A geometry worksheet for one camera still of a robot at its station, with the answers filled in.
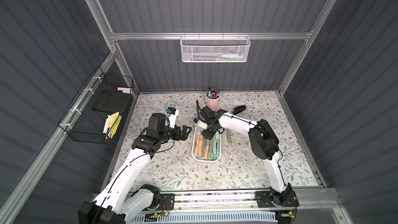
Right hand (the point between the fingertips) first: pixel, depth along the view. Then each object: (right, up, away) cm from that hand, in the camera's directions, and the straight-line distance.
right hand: (209, 132), depth 96 cm
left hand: (-14, +6, -20) cm, 25 cm away
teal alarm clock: (-27, +18, +15) cm, 36 cm away
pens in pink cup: (+3, +25, +6) cm, 26 cm away
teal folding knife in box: (+3, -9, -7) cm, 12 cm away
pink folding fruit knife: (-6, -7, -6) cm, 11 cm away
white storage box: (-8, 0, -1) cm, 8 cm away
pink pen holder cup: (+3, +18, +11) cm, 21 cm away
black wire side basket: (-56, +12, -24) cm, 62 cm away
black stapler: (+21, +14, +11) cm, 28 cm away
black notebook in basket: (-50, +19, -20) cm, 57 cm away
